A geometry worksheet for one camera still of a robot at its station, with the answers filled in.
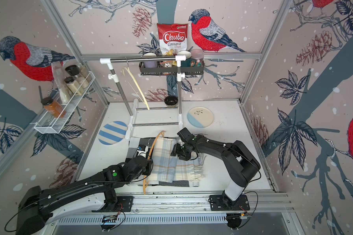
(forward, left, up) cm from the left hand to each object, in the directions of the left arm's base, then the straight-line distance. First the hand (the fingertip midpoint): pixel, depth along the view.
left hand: (155, 160), depth 79 cm
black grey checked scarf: (+15, +18, -9) cm, 25 cm away
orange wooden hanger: (-11, +4, -4) cm, 13 cm away
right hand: (+5, -10, -6) cm, 13 cm away
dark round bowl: (+53, -6, -8) cm, 54 cm away
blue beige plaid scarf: (-2, -7, -6) cm, 9 cm away
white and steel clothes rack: (+37, +21, -2) cm, 43 cm away
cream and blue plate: (+38, -29, -10) cm, 49 cm away
